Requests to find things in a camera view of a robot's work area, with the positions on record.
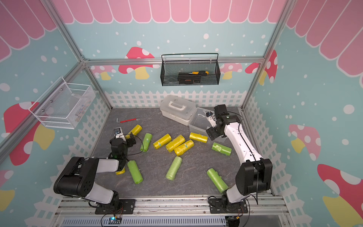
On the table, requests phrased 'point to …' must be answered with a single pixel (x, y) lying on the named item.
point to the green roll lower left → (135, 173)
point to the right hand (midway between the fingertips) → (217, 131)
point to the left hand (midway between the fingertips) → (126, 136)
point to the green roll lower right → (217, 179)
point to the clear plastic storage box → (199, 122)
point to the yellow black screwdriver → (196, 73)
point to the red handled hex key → (118, 122)
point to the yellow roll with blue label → (184, 147)
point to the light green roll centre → (174, 168)
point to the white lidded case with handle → (177, 109)
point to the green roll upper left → (146, 142)
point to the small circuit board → (114, 220)
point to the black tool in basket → (185, 78)
